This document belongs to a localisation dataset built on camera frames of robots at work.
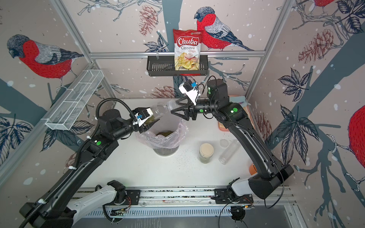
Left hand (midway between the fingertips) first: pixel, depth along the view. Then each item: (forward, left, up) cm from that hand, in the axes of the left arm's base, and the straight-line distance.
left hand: (154, 108), depth 64 cm
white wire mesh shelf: (+7, +49, -7) cm, 50 cm away
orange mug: (-16, -55, -39) cm, 69 cm away
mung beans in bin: (+8, 0, -36) cm, 37 cm away
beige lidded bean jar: (-11, -25, -24) cm, 37 cm away
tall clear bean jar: (-6, -42, -36) cm, 56 cm away
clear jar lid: (+2, -41, -39) cm, 56 cm away
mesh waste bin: (-8, -2, -31) cm, 32 cm away
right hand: (-3, -10, +5) cm, 11 cm away
